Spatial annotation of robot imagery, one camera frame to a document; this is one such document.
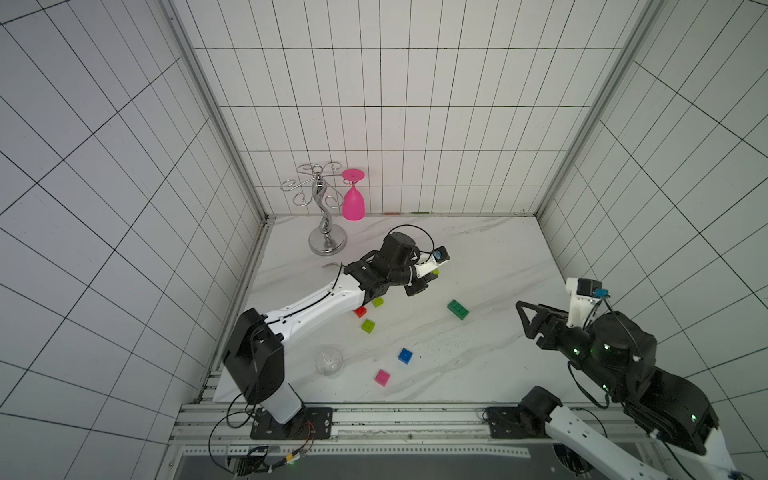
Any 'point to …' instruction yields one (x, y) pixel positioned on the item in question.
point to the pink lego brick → (382, 377)
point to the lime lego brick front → (436, 271)
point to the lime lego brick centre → (368, 326)
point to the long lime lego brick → (378, 302)
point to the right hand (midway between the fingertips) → (520, 301)
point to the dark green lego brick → (459, 310)
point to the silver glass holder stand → (328, 239)
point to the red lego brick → (361, 311)
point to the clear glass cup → (329, 361)
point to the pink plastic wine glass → (353, 205)
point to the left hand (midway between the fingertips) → (425, 274)
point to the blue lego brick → (405, 356)
